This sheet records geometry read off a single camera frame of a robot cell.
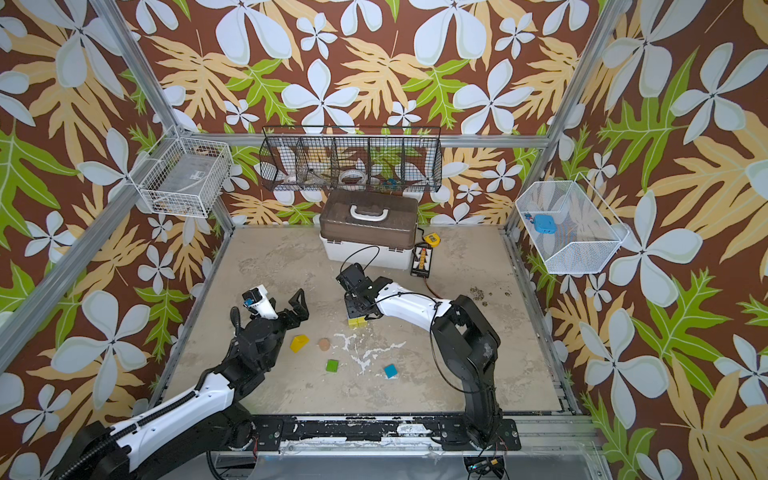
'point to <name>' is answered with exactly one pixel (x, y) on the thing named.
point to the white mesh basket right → (587, 231)
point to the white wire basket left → (187, 178)
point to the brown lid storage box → (369, 228)
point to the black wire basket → (351, 158)
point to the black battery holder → (421, 259)
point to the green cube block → (332, 365)
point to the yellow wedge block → (298, 342)
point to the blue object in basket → (545, 224)
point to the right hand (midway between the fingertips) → (355, 304)
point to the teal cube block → (391, 371)
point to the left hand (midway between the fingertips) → (288, 292)
